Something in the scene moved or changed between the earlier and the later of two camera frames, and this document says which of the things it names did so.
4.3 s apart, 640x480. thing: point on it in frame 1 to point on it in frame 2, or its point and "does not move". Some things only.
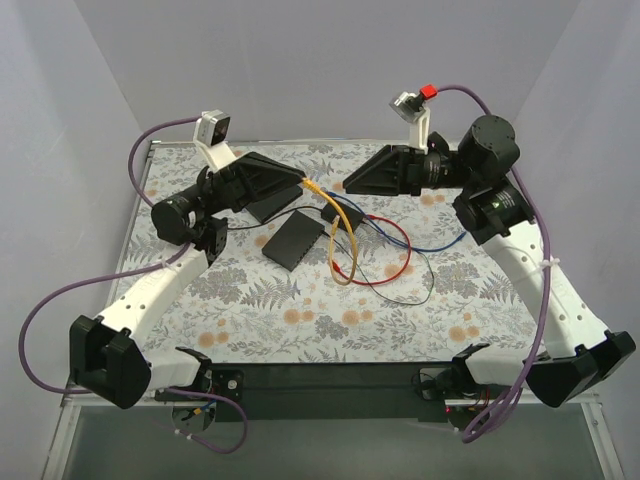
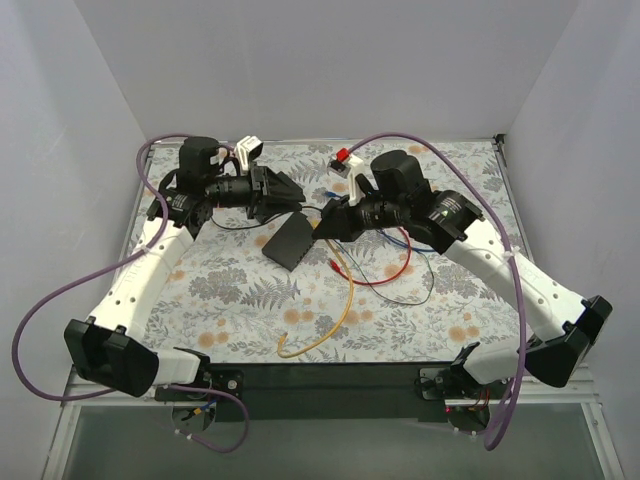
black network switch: [293, 240] does not move
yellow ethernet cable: [336, 218] to [284, 335]
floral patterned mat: [320, 275] does not move
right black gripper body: [411, 170] to [347, 216]
